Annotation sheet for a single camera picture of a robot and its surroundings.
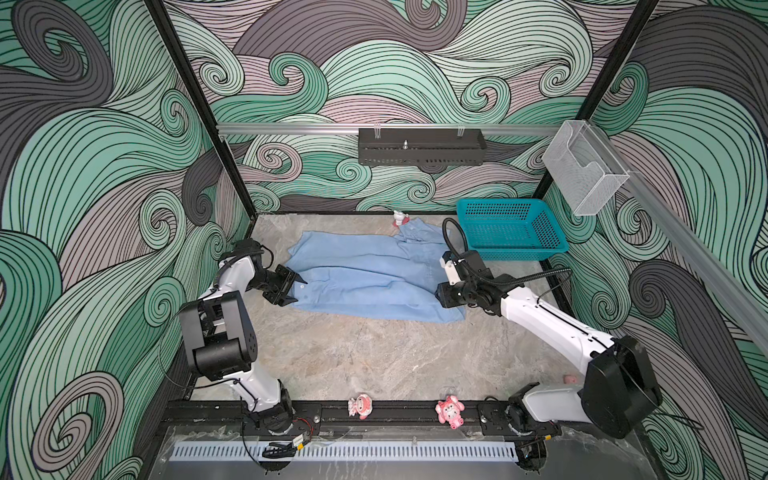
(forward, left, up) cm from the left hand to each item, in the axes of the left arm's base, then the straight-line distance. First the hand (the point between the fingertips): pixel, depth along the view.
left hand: (303, 284), depth 88 cm
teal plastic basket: (+32, -74, -8) cm, 81 cm away
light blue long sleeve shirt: (+7, -28, -6) cm, 29 cm away
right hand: (-2, -41, +1) cm, 41 cm away
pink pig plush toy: (-32, -41, -5) cm, 52 cm away
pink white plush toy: (-31, -19, -6) cm, 37 cm away
